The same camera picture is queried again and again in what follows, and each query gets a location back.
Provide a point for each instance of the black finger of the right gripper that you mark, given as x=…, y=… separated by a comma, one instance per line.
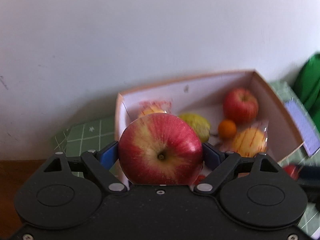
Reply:
x=308, y=180

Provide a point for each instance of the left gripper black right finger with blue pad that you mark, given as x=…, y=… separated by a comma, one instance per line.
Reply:
x=221, y=166

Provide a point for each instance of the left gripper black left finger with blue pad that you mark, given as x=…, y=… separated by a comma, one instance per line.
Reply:
x=97, y=165

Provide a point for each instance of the small red cherry tomato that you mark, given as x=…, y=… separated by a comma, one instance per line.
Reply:
x=292, y=170

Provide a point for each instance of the small orange tangerine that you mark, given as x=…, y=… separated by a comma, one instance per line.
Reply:
x=227, y=129

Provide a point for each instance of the yellow orange front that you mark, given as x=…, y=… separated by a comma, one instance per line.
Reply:
x=252, y=140

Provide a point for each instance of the yellow orange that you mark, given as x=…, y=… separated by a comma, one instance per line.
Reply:
x=155, y=106
x=252, y=140

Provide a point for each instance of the green yellow lemon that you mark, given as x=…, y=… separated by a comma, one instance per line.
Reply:
x=199, y=124

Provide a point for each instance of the large red apple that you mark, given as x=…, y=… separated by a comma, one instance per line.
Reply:
x=160, y=149

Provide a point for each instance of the red yellow apple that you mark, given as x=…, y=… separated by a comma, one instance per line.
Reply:
x=240, y=106

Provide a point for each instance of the yellow orange back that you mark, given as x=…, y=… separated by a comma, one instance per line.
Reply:
x=155, y=106

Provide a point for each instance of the dark passion fruit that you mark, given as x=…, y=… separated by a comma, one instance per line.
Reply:
x=199, y=179

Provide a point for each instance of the green checkered tablecloth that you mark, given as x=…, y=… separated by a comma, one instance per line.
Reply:
x=99, y=133

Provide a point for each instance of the smartphone with lit screen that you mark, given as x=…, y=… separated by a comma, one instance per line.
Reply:
x=308, y=131

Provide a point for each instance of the open cardboard box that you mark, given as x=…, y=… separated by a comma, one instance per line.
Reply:
x=204, y=95

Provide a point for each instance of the green cloth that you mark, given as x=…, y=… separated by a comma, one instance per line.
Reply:
x=307, y=87

